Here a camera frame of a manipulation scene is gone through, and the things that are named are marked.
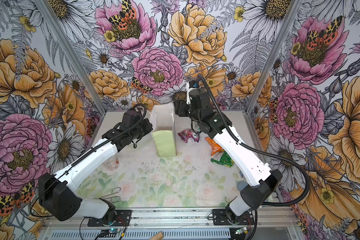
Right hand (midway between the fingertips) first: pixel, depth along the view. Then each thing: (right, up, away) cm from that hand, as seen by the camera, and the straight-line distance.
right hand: (179, 107), depth 70 cm
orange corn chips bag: (+21, -22, +25) cm, 39 cm away
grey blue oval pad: (+33, -41, +14) cm, 55 cm away
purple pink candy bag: (+4, -15, +30) cm, 34 cm away
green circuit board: (-31, -57, +2) cm, 65 cm away
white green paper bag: (-13, -6, +35) cm, 38 cm away
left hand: (-15, -10, +12) cm, 21 cm away
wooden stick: (-10, -58, -2) cm, 58 cm away
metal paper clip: (-41, -46, +12) cm, 63 cm away
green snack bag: (+26, -29, +21) cm, 45 cm away
